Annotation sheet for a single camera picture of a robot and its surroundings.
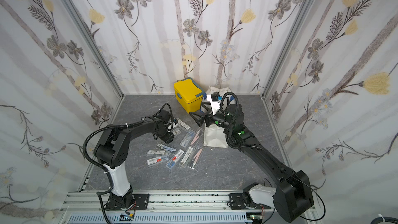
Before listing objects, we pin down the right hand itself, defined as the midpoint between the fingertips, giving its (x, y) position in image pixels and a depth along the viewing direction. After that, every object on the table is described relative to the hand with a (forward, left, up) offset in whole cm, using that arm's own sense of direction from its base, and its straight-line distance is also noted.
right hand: (199, 109), depth 67 cm
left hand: (+3, +18, -36) cm, 40 cm away
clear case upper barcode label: (+12, +11, -34) cm, 38 cm away
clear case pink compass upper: (+3, +2, -34) cm, 34 cm away
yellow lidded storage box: (+29, +8, -24) cm, 39 cm away
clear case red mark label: (-13, +24, -33) cm, 43 cm away
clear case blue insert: (+2, +7, -34) cm, 35 cm away
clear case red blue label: (-14, +15, -34) cm, 40 cm away
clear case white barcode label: (-10, +6, -33) cm, 35 cm away
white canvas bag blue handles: (0, -9, -25) cm, 27 cm away
